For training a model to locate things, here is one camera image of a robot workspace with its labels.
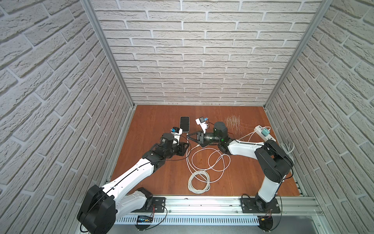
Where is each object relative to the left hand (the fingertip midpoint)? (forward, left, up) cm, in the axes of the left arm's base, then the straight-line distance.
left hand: (187, 140), depth 80 cm
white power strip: (+16, -51, -11) cm, 54 cm away
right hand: (-2, +2, +3) cm, 4 cm away
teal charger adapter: (+11, -52, -7) cm, 54 cm away
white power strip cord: (+2, -68, -15) cm, 70 cm away
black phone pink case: (+24, +2, -15) cm, 28 cm away
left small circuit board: (-35, +22, -19) cm, 45 cm away
